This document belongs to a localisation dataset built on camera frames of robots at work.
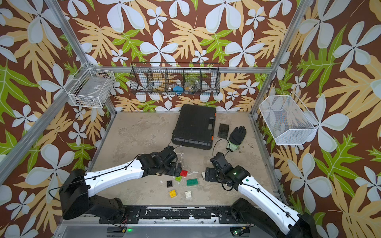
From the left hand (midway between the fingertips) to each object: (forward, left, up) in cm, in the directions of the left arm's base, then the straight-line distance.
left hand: (176, 167), depth 81 cm
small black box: (+30, -31, -6) cm, 44 cm away
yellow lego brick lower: (-12, +2, -8) cm, 14 cm away
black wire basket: (+53, +2, +22) cm, 58 cm away
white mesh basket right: (+21, -61, +18) cm, 67 cm away
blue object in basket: (+44, 0, +19) cm, 48 cm away
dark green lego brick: (-5, -10, -8) cm, 14 cm away
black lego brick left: (-7, +4, -8) cm, 11 cm away
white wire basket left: (+39, +52, +24) cm, 69 cm away
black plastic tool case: (+32, -11, -4) cm, 34 cm away
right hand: (-3, -18, -1) cm, 19 cm away
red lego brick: (-1, -4, -7) cm, 8 cm away
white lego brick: (-2, -15, -5) cm, 16 cm away
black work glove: (+27, -41, -9) cm, 50 cm away
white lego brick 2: (-12, -7, -8) cm, 16 cm away
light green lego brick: (-3, -1, -9) cm, 9 cm away
